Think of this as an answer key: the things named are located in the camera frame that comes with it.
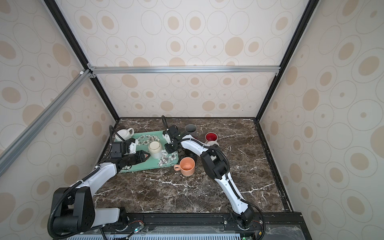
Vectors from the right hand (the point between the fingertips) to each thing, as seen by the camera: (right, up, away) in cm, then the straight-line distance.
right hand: (168, 149), depth 100 cm
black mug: (+18, -3, -9) cm, 20 cm away
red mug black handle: (+29, +8, 0) cm, 30 cm away
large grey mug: (+15, +14, 0) cm, 20 cm away
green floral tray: (-1, -6, -3) cm, 6 cm away
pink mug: (+29, +5, -6) cm, 30 cm away
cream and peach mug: (+13, -9, -9) cm, 18 cm away
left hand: (-8, 0, -13) cm, 15 cm away
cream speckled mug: (-6, +1, -9) cm, 11 cm away
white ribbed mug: (-27, +10, -1) cm, 29 cm away
